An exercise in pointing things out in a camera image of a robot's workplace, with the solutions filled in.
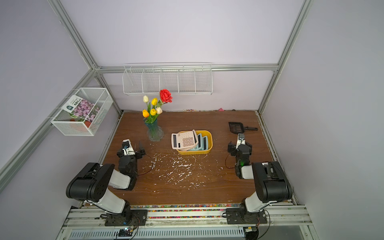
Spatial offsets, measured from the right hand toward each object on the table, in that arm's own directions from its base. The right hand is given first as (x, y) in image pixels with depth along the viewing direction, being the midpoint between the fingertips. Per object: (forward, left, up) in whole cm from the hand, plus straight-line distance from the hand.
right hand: (239, 141), depth 94 cm
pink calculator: (-1, +27, +1) cm, 27 cm away
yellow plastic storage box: (+2, +18, -6) cm, 19 cm away
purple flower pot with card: (+1, +85, +27) cm, 89 cm away
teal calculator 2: (+2, +22, -5) cm, 22 cm away
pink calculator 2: (+1, +36, +1) cm, 36 cm away
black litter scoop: (+17, -4, -8) cm, 19 cm away
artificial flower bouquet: (+13, +53, +17) cm, 57 cm away
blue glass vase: (+7, +55, 0) cm, 55 cm away
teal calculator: (-2, +25, -1) cm, 25 cm away
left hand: (-4, +65, +4) cm, 65 cm away
